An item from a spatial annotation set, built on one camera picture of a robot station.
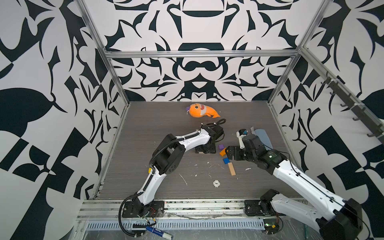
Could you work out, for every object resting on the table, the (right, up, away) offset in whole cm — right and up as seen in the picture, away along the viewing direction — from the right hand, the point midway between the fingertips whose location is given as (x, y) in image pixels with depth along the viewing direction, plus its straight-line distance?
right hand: (233, 149), depth 79 cm
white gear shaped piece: (-8, -19, +3) cm, 21 cm away
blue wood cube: (-1, -9, +12) cm, 15 cm away
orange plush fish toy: (-18, +22, +24) cm, 37 cm away
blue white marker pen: (-36, -34, -12) cm, 51 cm away
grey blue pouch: (+24, +5, +20) cm, 32 cm away
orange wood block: (-4, -4, +10) cm, 11 cm away
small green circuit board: (+16, -34, -8) cm, 39 cm away
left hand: (-11, -3, +14) cm, 18 cm away
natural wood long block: (+1, -13, +8) cm, 15 cm away
